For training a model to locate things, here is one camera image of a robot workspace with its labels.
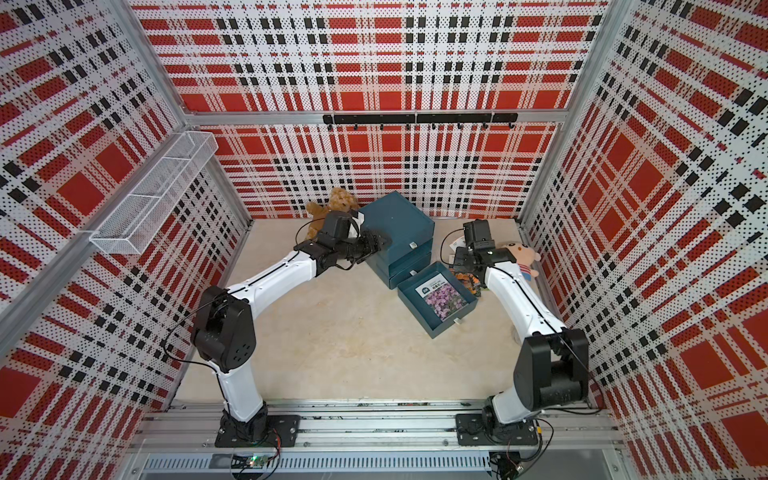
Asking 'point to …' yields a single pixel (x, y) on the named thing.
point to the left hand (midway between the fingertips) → (388, 244)
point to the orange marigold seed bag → (471, 281)
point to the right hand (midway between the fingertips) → (470, 258)
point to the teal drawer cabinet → (412, 234)
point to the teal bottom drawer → (419, 307)
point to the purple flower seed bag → (442, 297)
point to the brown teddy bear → (341, 200)
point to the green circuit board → (250, 461)
